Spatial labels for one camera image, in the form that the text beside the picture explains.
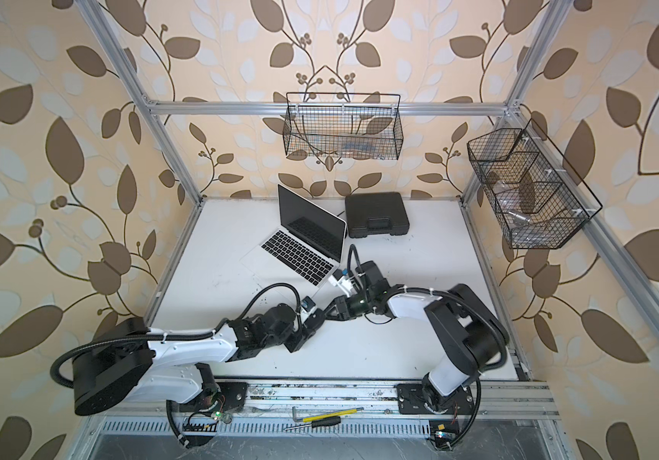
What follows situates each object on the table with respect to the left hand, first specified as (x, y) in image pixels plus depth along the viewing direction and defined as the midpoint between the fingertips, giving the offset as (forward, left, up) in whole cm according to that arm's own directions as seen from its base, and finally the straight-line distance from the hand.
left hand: (305, 322), depth 85 cm
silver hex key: (-23, +1, -3) cm, 24 cm away
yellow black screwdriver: (-24, -7, -2) cm, 25 cm away
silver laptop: (+28, +2, -2) cm, 28 cm away
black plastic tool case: (+44, -24, +1) cm, 50 cm away
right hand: (+1, -6, +2) cm, 7 cm away
